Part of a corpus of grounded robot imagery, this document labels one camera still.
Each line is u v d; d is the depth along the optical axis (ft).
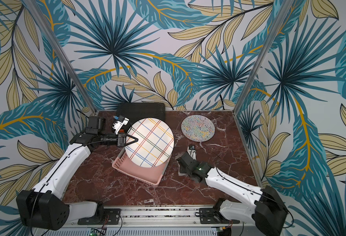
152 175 2.76
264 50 2.75
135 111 3.54
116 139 2.18
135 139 2.35
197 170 1.86
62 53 2.77
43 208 1.26
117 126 2.22
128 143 2.29
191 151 2.29
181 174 2.51
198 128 3.60
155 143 2.46
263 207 1.31
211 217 2.41
